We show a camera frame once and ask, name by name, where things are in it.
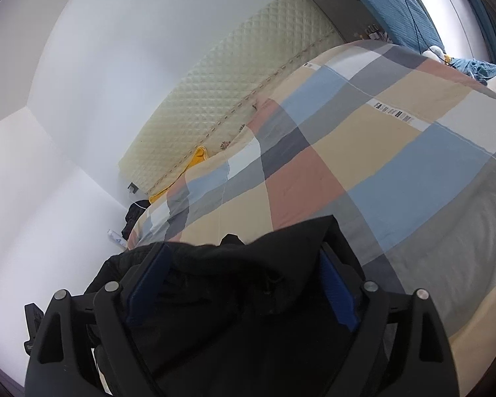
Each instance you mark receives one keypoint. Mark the black puffer jacket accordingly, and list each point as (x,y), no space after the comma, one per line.
(239,318)

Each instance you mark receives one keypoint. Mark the white soft toy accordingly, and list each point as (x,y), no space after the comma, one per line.
(433,52)

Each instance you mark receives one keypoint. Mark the bed with plaid cover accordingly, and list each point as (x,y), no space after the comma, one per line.
(396,182)

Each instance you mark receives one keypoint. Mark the black bag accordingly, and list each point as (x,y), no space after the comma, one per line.
(134,215)

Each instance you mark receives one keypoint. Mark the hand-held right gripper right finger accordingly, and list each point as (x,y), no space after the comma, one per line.
(339,293)

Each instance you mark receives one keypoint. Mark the white plastic bottle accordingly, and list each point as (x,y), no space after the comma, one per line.
(116,238)

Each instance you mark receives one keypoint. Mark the blue curtain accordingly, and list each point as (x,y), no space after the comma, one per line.
(485,12)

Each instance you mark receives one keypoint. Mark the small bottles on nightstand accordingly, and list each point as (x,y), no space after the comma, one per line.
(374,33)

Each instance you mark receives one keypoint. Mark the floral pillow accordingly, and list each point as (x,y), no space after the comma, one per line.
(227,144)

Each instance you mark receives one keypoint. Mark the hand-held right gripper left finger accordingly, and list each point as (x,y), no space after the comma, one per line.
(146,285)

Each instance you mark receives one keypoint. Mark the crumpled blue cloth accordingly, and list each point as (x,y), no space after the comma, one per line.
(473,69)

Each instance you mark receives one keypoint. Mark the blue cushion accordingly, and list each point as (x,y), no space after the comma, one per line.
(396,6)

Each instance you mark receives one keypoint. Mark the yellow pillow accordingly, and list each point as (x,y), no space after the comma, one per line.
(199,157)

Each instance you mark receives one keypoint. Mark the cream quilted headboard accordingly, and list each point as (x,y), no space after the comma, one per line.
(231,74)

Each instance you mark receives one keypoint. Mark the grey white wardrobe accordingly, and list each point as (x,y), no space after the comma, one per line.
(446,4)

